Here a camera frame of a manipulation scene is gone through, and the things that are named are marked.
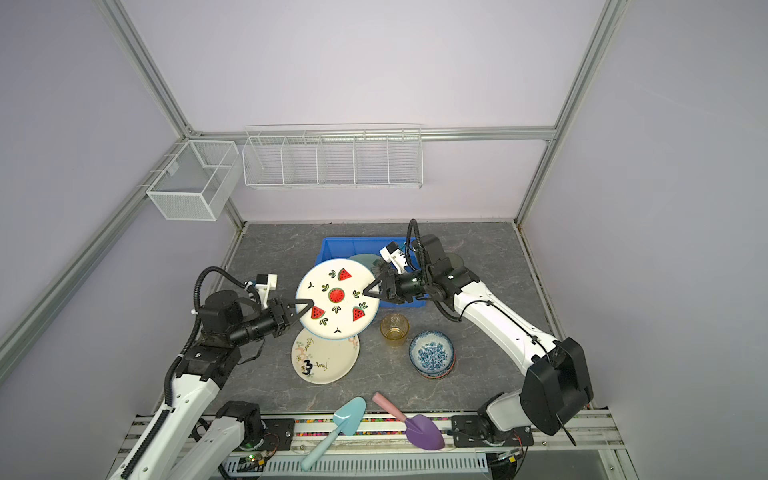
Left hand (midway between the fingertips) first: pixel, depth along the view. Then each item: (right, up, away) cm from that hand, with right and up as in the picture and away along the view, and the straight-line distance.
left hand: (312, 308), depth 70 cm
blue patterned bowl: (+29, -13, +9) cm, 33 cm away
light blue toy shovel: (+7, -30, +7) cm, 32 cm away
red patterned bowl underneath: (+29, -17, +4) cm, 34 cm away
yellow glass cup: (+19, -10, +20) cm, 29 cm away
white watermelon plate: (+7, 0, +1) cm, 7 cm away
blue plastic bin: (-3, +15, +36) cm, 39 cm away
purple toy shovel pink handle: (+26, -32, +5) cm, 42 cm away
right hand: (+13, +2, +2) cm, 13 cm away
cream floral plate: (-1, -18, +15) cm, 23 cm away
